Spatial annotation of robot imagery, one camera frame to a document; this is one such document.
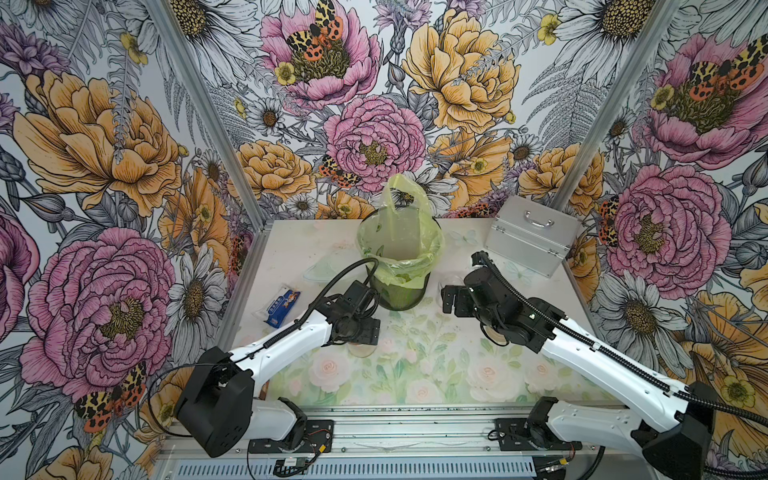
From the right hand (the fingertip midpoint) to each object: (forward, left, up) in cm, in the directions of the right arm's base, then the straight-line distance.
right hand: (458, 299), depth 76 cm
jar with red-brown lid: (-6, +25, -15) cm, 30 cm away
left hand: (-4, +26, -13) cm, 30 cm away
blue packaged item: (+9, +52, -16) cm, 55 cm away
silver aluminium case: (+27, -30, -6) cm, 41 cm away
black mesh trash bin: (+25, +13, -6) cm, 29 cm away
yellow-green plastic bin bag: (+29, +13, +12) cm, 34 cm away
